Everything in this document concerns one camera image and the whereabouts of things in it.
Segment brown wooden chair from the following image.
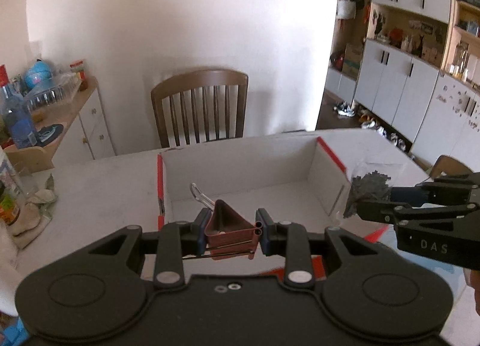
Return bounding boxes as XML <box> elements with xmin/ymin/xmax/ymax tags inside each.
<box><xmin>429</xmin><ymin>155</ymin><xmax>473</xmax><ymax>179</ymax></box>
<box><xmin>151</xmin><ymin>68</ymin><xmax>249</xmax><ymax>147</ymax></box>

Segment white side cabinet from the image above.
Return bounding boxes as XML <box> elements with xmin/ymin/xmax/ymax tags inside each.
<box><xmin>5</xmin><ymin>77</ymin><xmax>115</xmax><ymax>173</ymax></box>

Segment beige cloth bag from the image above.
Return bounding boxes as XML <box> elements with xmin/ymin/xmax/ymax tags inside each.
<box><xmin>7</xmin><ymin>175</ymin><xmax>58</xmax><ymax>250</ymax></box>

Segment dark red binder clip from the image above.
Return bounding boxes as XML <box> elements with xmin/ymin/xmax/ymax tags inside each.
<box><xmin>190</xmin><ymin>183</ymin><xmax>263</xmax><ymax>261</ymax></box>

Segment red and white cardboard box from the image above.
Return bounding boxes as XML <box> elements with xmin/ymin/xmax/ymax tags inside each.
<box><xmin>157</xmin><ymin>130</ymin><xmax>386</xmax><ymax>242</ymax></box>

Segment blue glass bottle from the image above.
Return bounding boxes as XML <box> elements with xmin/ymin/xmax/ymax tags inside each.
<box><xmin>1</xmin><ymin>83</ymin><xmax>40</xmax><ymax>149</ymax></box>

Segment white wall cupboard unit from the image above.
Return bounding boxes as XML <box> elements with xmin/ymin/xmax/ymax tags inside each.
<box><xmin>325</xmin><ymin>0</ymin><xmax>479</xmax><ymax>169</ymax></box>

